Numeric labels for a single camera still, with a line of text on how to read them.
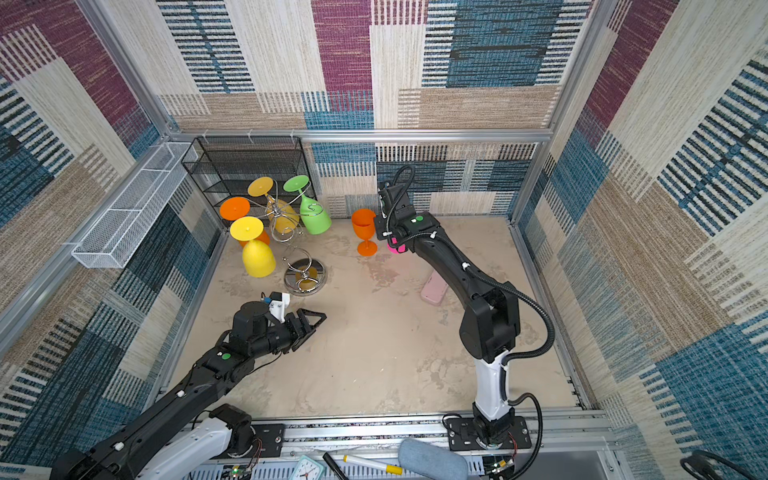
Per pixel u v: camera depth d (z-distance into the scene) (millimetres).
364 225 987
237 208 792
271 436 748
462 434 732
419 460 676
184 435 563
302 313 721
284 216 812
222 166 1051
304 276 1028
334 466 698
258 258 773
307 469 686
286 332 703
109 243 700
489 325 490
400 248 604
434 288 992
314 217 918
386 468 697
